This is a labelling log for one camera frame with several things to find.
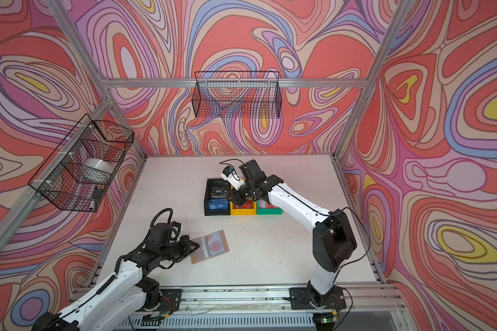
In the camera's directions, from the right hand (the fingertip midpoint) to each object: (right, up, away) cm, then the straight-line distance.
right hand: (231, 200), depth 83 cm
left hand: (-12, -18, -1) cm, 21 cm away
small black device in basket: (-47, +4, -10) cm, 48 cm away
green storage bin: (+14, -5, +13) cm, 20 cm away
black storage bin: (-10, +4, +21) cm, 23 cm away
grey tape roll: (-46, +12, -12) cm, 49 cm away
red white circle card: (-7, -19, +4) cm, 21 cm away
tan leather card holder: (-12, -22, +1) cm, 25 cm away
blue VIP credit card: (-8, -4, +14) cm, 16 cm away
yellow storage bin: (+7, -5, +13) cm, 16 cm away
